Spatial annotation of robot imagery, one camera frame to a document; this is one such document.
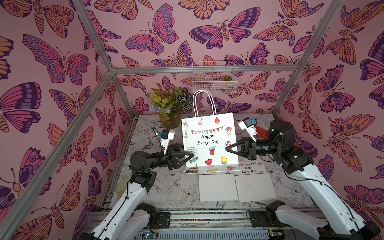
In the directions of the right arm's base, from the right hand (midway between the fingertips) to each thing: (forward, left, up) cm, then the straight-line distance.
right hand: (229, 149), depth 57 cm
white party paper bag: (-1, -21, -39) cm, 44 cm away
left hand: (-2, +14, -2) cm, 14 cm away
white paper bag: (-3, +3, -35) cm, 35 cm away
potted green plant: (+43, +32, -15) cm, 56 cm away
